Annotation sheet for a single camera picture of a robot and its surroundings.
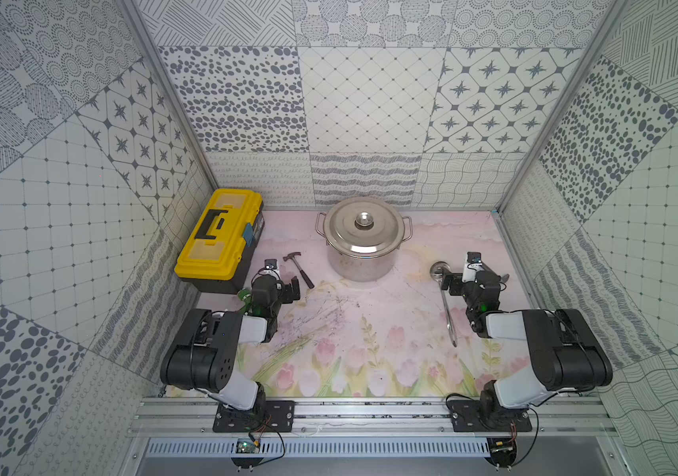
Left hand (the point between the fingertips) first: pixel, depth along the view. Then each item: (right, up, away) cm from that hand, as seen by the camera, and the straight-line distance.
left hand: (279, 275), depth 94 cm
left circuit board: (-3, -39, -23) cm, 45 cm away
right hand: (+59, +1, +1) cm, 59 cm away
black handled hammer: (+2, +6, +12) cm, 13 cm away
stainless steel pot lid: (+28, +16, -2) cm, 32 cm away
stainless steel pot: (+27, +2, +1) cm, 27 cm away
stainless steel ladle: (+53, +1, +3) cm, 53 cm away
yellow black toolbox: (-17, +9, -6) cm, 20 cm away
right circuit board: (+61, -40, -22) cm, 76 cm away
